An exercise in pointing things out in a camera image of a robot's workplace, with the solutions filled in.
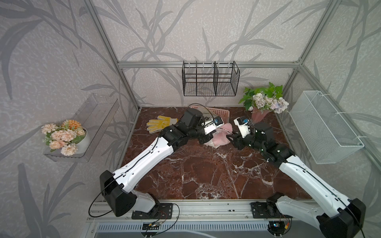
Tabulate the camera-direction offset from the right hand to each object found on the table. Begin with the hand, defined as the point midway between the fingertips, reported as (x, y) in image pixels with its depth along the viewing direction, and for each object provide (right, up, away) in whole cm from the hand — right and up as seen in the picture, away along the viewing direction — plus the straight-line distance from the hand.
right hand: (230, 132), depth 75 cm
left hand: (-8, +2, -4) cm, 10 cm away
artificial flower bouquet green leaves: (+26, +20, +12) cm, 35 cm away
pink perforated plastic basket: (-6, +11, +37) cm, 39 cm away
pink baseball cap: (-4, -4, +10) cm, 11 cm away
